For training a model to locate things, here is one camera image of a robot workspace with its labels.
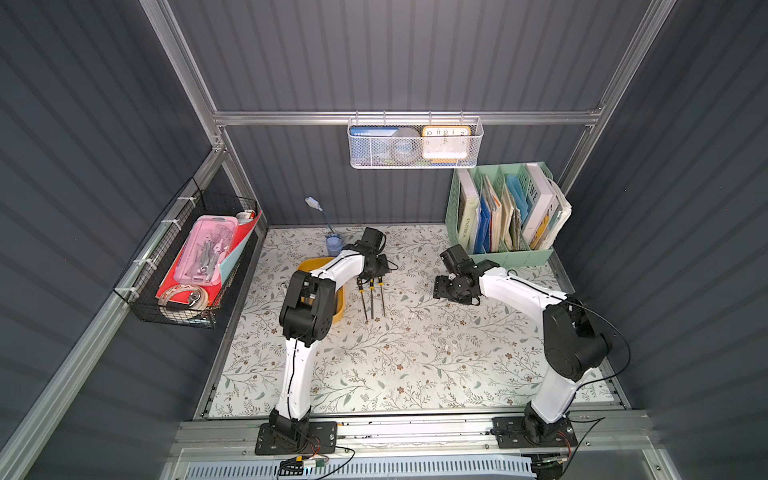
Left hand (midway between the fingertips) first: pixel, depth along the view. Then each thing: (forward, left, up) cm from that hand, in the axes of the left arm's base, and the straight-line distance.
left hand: (380, 267), depth 103 cm
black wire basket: (-26, +48, +32) cm, 64 cm away
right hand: (-12, -22, +3) cm, 25 cm away
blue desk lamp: (+7, +16, +6) cm, 19 cm away
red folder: (-8, +35, +27) cm, 45 cm away
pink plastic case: (-15, +42, +27) cm, 52 cm away
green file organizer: (+7, -39, +18) cm, 44 cm away
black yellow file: (-6, 0, -2) cm, 6 cm away
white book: (+10, -55, +17) cm, 58 cm away
